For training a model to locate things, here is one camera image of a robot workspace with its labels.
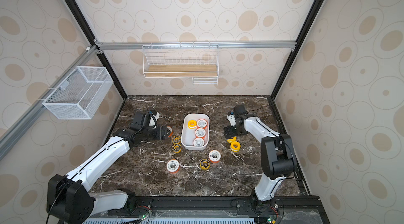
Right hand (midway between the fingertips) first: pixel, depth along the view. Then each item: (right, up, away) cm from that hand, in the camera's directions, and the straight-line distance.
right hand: (231, 133), depth 94 cm
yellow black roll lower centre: (-16, -16, -8) cm, 23 cm away
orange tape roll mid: (-19, -5, +1) cm, 20 cm away
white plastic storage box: (-26, -2, +5) cm, 27 cm away
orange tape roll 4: (-10, -12, -4) cm, 16 cm away
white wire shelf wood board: (-20, +45, +6) cm, 50 cm away
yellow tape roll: (-24, +5, +9) cm, 26 cm away
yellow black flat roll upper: (-33, -4, +3) cm, 34 cm away
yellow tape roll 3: (+2, -9, -2) cm, 9 cm away
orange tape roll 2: (-19, 0, +5) cm, 19 cm away
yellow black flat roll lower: (-32, -8, -1) cm, 33 cm away
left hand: (-36, +4, -12) cm, 38 cm away
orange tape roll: (-18, +6, +9) cm, 21 cm away
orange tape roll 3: (-33, -17, -8) cm, 38 cm away
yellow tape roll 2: (+2, -4, +2) cm, 5 cm away
